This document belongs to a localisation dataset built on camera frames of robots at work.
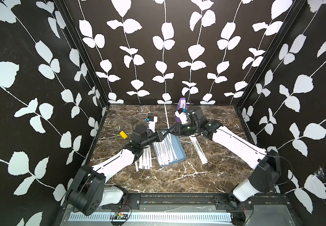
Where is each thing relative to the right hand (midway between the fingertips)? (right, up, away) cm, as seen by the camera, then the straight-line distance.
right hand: (168, 129), depth 75 cm
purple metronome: (+10, +16, +23) cm, 30 cm away
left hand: (+1, 0, +3) cm, 3 cm away
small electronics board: (-25, -43, -5) cm, 50 cm away
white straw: (-2, -16, +18) cm, 24 cm away
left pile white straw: (-15, -22, +14) cm, 31 cm away
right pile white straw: (+21, -15, +20) cm, 33 cm away
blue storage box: (+8, -16, +19) cm, 26 cm away
